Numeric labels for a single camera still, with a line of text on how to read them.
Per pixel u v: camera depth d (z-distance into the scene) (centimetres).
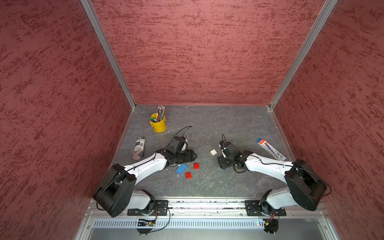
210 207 76
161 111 95
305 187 43
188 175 83
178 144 68
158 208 74
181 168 86
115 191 42
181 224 77
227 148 69
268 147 96
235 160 67
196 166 87
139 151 92
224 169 88
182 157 74
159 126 103
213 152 92
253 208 73
